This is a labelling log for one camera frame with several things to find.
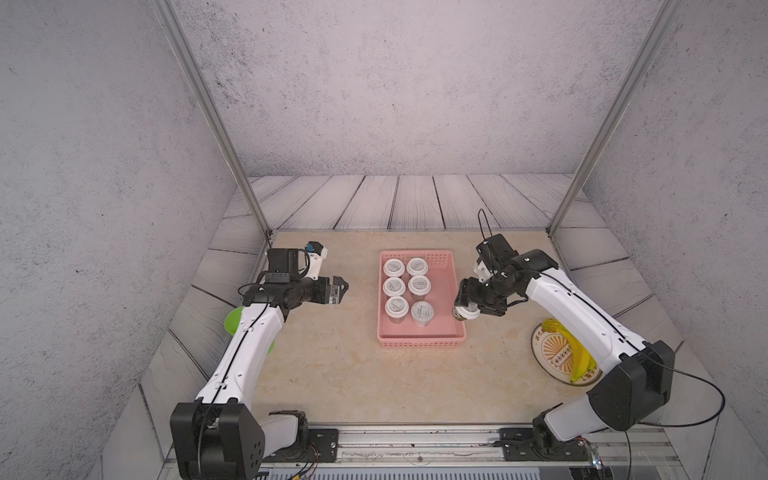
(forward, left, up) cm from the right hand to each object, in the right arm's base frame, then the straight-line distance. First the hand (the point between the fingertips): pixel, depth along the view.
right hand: (466, 305), depth 78 cm
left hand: (+6, +34, +3) cm, 35 cm away
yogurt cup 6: (+22, +11, -11) cm, 27 cm away
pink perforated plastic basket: (+2, +4, -19) cm, 19 cm away
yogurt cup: (+14, +19, -11) cm, 26 cm away
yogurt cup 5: (+5, +11, -13) cm, 17 cm away
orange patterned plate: (-6, -27, -17) cm, 32 cm away
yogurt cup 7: (-2, +2, 0) cm, 3 cm away
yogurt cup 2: (+14, +11, -11) cm, 21 cm away
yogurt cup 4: (+22, +19, -11) cm, 31 cm away
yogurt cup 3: (+6, +18, -11) cm, 22 cm away
